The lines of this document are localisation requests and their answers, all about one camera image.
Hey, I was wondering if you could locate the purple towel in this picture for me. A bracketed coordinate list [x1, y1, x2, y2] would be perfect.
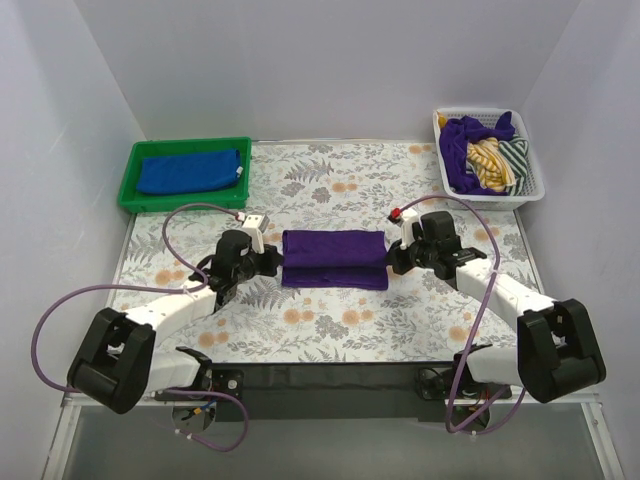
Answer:
[439, 111, 515, 196]
[282, 230, 389, 291]

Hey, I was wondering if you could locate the blue towel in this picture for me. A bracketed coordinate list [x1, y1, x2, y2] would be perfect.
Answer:
[136, 149, 244, 196]

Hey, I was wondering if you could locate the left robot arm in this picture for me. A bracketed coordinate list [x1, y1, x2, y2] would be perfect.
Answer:
[67, 230, 283, 414]

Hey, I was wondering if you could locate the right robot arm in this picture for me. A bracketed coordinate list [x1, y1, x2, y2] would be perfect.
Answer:
[387, 209, 607, 403]

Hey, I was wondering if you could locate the green plastic tray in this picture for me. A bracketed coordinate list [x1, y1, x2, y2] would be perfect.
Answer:
[117, 137, 252, 213]

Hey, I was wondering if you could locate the white plastic laundry basket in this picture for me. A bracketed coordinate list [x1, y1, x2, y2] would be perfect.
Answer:
[433, 107, 545, 211]

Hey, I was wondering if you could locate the yellow white striped towel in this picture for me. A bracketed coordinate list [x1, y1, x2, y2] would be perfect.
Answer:
[467, 137, 516, 192]

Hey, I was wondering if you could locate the green white striped towel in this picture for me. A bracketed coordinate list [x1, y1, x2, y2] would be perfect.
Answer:
[499, 135, 529, 196]

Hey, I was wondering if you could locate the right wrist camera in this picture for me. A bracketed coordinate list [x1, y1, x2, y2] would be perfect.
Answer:
[389, 208, 421, 250]

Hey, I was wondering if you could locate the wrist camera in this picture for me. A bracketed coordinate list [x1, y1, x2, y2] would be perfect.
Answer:
[239, 212, 269, 254]
[389, 208, 421, 250]

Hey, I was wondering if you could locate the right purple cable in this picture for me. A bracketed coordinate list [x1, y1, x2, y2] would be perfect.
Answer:
[404, 194, 527, 435]

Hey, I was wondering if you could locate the purple cable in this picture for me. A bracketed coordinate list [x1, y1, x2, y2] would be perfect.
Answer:
[404, 194, 527, 435]
[30, 202, 251, 453]

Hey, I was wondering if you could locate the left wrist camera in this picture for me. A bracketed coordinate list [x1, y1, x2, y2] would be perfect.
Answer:
[239, 212, 269, 254]

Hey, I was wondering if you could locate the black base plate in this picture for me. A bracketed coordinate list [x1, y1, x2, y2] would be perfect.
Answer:
[154, 363, 501, 426]

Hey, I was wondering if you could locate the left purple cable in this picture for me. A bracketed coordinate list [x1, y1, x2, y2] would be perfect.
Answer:
[30, 202, 251, 453]

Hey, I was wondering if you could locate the aluminium rail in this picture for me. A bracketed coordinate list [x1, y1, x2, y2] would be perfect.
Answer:
[62, 392, 207, 412]

